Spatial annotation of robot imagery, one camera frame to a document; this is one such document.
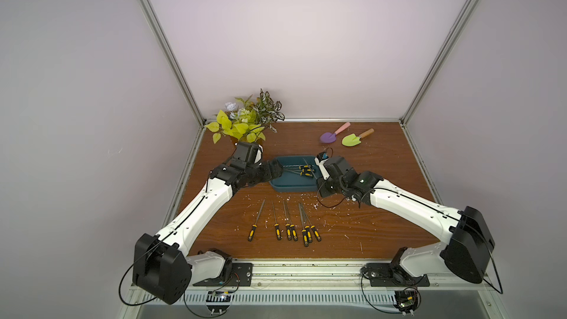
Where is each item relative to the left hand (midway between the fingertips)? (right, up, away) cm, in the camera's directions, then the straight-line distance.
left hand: (278, 171), depth 79 cm
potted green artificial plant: (-14, +20, +16) cm, 30 cm away
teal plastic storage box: (+9, -5, +19) cm, 21 cm away
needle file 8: (+9, -4, +19) cm, 21 cm away
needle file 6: (+13, -23, +4) cm, 27 cm away
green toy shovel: (+36, +12, +34) cm, 51 cm away
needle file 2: (+4, -23, +2) cm, 23 cm away
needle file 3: (+5, -22, +4) cm, 23 cm away
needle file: (-1, -22, +5) cm, 23 cm away
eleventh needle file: (+9, -1, +21) cm, 23 cm away
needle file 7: (+10, -2, +19) cm, 22 cm away
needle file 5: (+11, -22, +4) cm, 25 cm away
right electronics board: (+42, -41, -10) cm, 59 cm away
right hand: (+15, -3, +1) cm, 15 cm away
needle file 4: (+9, -23, +2) cm, 25 cm away
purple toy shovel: (+25, +13, +34) cm, 44 cm away
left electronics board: (-20, -41, -8) cm, 46 cm away
